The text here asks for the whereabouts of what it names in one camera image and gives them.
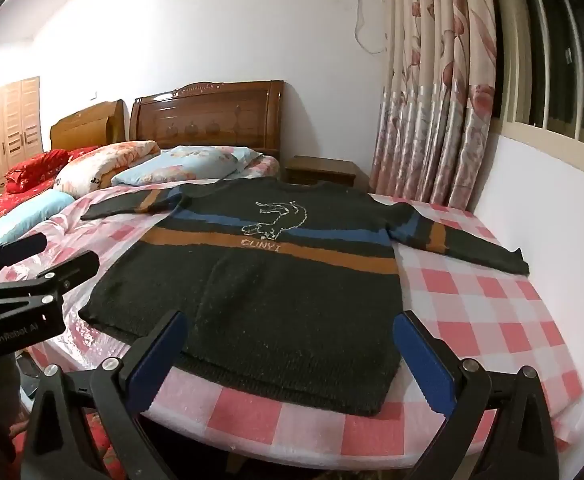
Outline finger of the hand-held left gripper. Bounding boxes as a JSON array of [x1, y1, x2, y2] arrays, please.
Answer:
[[0, 232, 48, 281], [34, 251, 100, 303]]

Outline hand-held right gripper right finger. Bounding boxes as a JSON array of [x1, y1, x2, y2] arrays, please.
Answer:
[[392, 310, 563, 480]]

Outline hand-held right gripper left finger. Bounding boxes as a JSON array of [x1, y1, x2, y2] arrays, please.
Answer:
[[22, 310, 190, 480]]

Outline dark striped knit sweater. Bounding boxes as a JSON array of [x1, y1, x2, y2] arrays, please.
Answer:
[[78, 176, 531, 417]]

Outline plain light blue pillow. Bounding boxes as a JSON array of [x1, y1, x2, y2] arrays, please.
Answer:
[[0, 190, 75, 247]]

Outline bed with pink checkered sheet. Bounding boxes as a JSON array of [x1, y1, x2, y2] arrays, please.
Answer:
[[0, 154, 584, 466]]

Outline red folded quilt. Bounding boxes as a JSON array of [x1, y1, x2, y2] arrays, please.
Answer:
[[4, 146, 103, 194]]

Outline cream floral pillow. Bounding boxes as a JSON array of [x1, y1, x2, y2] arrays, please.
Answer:
[[54, 141, 161, 195]]

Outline light wooden wardrobe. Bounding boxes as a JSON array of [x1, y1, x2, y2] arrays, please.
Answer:
[[0, 76, 42, 211]]

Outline small wooden headboard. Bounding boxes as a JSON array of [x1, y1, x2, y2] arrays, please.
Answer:
[[49, 100, 128, 153]]

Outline light blue floral pillow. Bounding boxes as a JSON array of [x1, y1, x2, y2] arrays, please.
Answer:
[[112, 146, 263, 186]]

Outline large wooden headboard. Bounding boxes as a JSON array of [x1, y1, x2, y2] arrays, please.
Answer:
[[129, 80, 285, 161]]

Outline wooden nightstand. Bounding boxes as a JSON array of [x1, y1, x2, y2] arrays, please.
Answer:
[[284, 156, 357, 189]]

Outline pink floral curtain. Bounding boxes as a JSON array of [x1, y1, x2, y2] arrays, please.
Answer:
[[369, 0, 504, 212]]

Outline white air conditioner cable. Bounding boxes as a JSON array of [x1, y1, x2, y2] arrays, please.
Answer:
[[353, 0, 389, 56]]

